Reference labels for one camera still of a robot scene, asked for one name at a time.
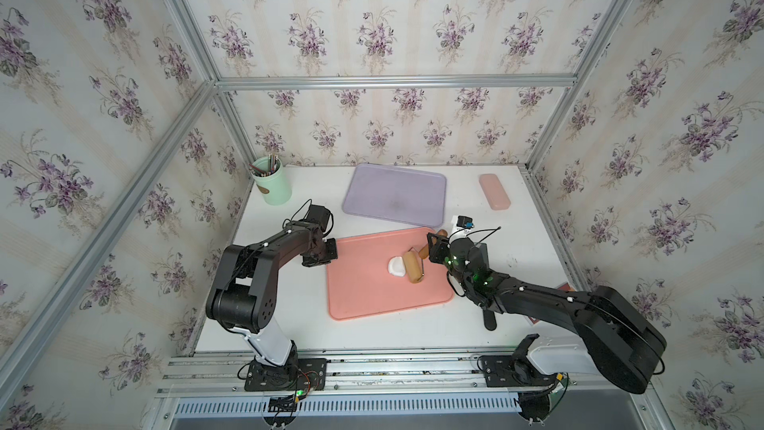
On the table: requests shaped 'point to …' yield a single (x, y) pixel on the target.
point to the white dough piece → (396, 266)
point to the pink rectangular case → (494, 191)
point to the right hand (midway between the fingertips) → (432, 236)
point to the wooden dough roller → (413, 260)
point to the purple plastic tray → (397, 193)
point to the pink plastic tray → (360, 285)
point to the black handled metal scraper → (489, 320)
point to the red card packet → (566, 288)
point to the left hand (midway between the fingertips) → (331, 258)
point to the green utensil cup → (273, 179)
